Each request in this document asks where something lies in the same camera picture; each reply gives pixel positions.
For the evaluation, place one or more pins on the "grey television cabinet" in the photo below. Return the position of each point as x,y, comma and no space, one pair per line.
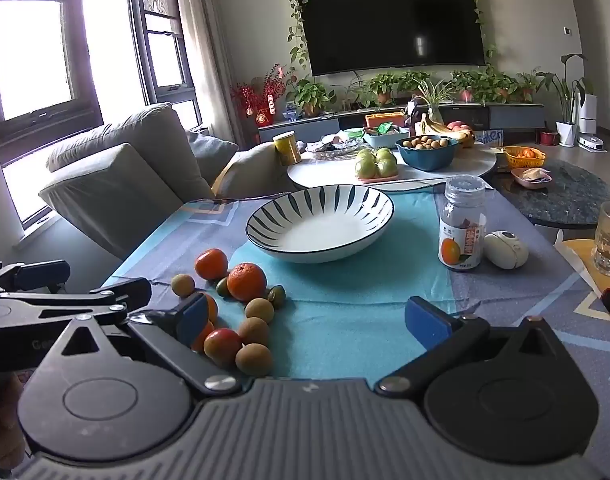
515,117

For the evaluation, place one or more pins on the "wall mounted television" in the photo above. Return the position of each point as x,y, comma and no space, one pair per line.
390,20

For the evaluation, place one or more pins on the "pink foam tray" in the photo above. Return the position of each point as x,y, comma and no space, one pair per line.
380,179

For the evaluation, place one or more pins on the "small green fruit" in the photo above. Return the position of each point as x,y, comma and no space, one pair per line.
276,293
222,288

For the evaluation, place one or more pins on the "blue and white porcelain vase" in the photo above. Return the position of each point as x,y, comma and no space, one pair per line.
290,111

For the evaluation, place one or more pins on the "pink peach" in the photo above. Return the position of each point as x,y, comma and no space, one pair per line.
457,125

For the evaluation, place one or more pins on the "clear glass cup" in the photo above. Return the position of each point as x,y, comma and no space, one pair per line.
607,240

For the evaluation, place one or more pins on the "striped white ceramic bowl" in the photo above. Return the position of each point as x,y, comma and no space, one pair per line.
315,230

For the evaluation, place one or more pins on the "blue fruit bowl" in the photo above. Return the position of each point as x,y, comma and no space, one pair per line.
427,157

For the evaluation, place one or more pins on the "light blue container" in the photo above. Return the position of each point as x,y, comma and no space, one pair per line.
385,140

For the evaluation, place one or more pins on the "brown longan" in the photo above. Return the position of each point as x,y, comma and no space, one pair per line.
259,309
253,331
254,359
183,285

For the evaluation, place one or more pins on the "red round fruit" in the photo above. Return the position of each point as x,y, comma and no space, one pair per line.
222,347

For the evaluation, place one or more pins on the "green apple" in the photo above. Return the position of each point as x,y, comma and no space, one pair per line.
387,167
367,169
385,154
365,155

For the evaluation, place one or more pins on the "person's left hand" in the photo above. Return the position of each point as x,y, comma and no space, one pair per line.
0,420

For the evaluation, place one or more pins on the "spider plant in vase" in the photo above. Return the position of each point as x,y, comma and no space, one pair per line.
432,97

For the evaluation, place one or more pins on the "beige curtain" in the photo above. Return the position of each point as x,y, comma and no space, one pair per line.
205,50

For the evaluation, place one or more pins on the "grey and yellow cushion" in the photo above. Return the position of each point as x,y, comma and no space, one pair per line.
255,172

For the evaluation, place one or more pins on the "pile of longans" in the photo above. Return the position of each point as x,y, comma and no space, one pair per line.
425,142

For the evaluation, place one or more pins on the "red pot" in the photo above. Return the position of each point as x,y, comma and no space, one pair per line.
549,138

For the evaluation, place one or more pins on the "dark framed window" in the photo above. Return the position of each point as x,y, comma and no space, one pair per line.
160,45
35,50

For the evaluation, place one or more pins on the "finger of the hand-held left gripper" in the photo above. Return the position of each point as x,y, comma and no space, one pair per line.
60,307
42,276

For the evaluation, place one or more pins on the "yellow tin can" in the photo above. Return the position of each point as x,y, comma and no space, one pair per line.
286,149

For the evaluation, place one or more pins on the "blue and white carton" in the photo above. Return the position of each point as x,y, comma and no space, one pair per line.
489,137

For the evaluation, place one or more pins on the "smooth orange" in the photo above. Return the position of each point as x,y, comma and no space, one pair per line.
213,310

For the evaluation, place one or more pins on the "large bumpy tangerine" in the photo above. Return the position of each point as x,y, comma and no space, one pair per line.
246,281

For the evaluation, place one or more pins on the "bunch of bananas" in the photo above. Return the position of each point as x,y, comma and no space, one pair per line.
435,127

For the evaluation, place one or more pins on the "orange box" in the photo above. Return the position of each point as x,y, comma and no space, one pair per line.
382,120

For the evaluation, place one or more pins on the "orange plastic basket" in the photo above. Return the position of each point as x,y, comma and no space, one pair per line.
522,162

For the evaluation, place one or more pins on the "potted green plant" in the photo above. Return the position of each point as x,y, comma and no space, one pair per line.
382,85
465,85
500,85
527,82

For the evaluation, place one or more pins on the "red berry decoration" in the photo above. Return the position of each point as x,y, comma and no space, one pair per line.
257,95

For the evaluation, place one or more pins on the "blue patterned tablecloth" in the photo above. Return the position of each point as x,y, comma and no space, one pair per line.
345,310

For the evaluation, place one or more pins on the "tall plant in white pot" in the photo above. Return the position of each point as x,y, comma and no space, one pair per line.
565,105

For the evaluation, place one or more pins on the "yellow table mat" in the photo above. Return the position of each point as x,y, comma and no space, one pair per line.
577,255

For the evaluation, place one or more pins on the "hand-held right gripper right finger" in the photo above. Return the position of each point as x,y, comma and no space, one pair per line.
425,320

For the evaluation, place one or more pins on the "pink snack dish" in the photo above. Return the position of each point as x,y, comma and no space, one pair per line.
530,181

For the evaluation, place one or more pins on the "white oval device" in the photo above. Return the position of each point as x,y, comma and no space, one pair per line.
505,250

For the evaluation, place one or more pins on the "glass dish with sweets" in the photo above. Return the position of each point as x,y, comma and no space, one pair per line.
332,147

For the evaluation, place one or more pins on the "clear jar with orange label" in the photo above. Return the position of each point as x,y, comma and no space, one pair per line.
460,240

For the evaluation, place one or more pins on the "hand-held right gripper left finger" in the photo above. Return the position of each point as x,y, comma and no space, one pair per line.
192,317

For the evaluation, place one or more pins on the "green lid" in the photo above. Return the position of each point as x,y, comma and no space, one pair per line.
354,134

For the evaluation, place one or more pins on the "potted pothos plant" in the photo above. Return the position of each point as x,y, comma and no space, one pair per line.
310,95

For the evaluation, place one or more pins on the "small tangerine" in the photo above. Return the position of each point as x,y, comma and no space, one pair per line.
211,263

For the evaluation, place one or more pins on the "white round coffee table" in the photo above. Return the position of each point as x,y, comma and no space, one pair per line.
325,172

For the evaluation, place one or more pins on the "dark marble round table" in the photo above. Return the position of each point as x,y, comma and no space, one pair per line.
570,195

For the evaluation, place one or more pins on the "heap of small tangerines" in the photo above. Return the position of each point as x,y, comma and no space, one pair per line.
527,153

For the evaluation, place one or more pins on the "grey sofa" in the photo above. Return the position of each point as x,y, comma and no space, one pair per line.
120,170

